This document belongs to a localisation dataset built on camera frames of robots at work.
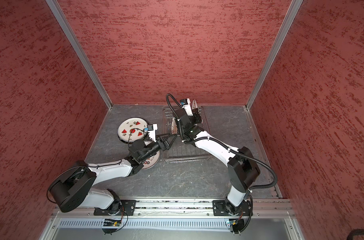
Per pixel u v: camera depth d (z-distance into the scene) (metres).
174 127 1.03
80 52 0.88
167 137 0.71
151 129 0.71
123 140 0.97
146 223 0.71
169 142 0.70
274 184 0.42
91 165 0.49
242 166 0.45
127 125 1.04
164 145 0.69
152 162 0.89
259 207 0.76
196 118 0.72
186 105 0.70
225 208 0.66
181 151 0.94
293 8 0.71
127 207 0.74
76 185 0.43
